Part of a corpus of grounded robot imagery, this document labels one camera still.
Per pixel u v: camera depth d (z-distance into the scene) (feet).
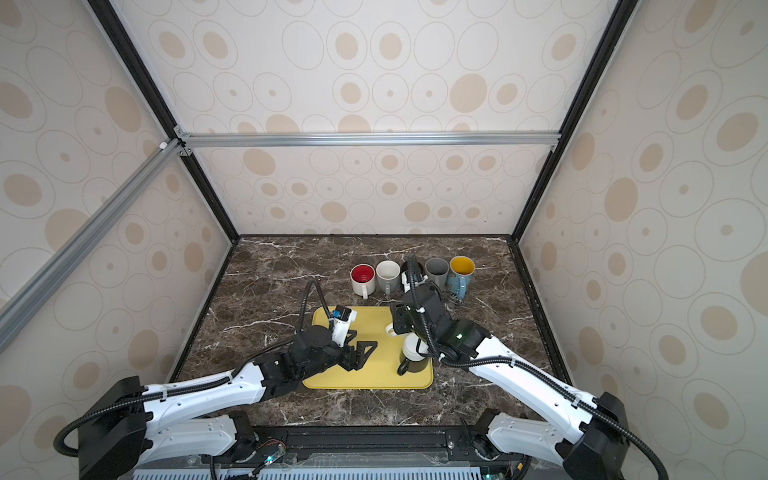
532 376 1.48
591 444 1.24
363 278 3.38
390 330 2.87
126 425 1.32
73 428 1.29
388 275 3.24
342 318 2.21
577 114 2.80
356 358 2.25
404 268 3.23
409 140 3.02
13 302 1.69
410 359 2.66
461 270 3.17
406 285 2.19
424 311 1.71
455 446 2.41
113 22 2.25
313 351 1.91
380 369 2.75
